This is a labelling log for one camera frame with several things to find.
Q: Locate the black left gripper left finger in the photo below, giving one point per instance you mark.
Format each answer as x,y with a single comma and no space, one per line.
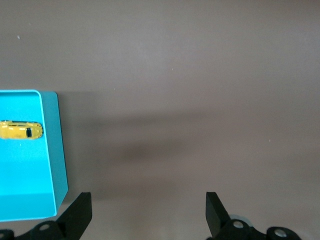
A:
70,225

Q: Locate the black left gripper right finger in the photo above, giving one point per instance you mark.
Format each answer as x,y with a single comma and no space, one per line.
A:
225,230

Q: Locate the yellow beetle toy car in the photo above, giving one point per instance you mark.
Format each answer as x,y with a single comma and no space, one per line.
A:
15,131

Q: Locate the teal plastic bin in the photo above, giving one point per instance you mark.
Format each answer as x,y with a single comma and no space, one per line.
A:
25,175

